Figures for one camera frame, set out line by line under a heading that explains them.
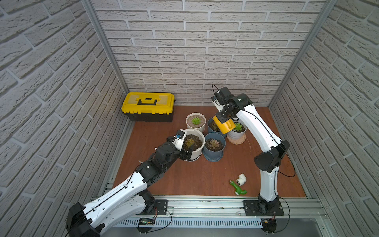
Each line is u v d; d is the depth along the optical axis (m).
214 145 0.88
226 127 0.81
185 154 0.65
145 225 0.72
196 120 0.95
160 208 0.73
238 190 0.79
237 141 0.98
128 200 0.59
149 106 0.97
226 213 0.72
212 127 0.95
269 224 0.71
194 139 0.89
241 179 0.81
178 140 0.61
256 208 0.73
